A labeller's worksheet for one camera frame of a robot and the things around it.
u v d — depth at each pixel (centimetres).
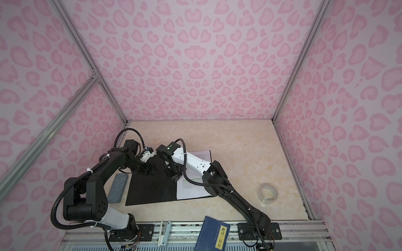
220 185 61
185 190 86
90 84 86
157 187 88
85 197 44
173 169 78
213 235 73
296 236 73
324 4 69
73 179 46
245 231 73
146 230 74
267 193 84
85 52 83
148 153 83
